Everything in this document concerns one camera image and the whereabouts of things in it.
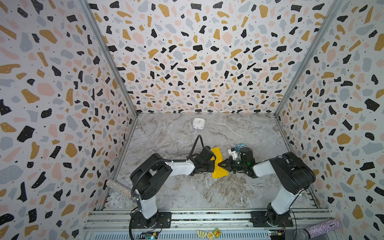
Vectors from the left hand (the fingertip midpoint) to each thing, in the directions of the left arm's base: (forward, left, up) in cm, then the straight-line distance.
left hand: (214, 164), depth 90 cm
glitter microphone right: (-33, -49, +1) cm, 59 cm away
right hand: (0, -1, +2) cm, 2 cm away
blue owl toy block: (+14, -18, -2) cm, 23 cm away
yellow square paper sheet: (-4, -2, -3) cm, 5 cm away
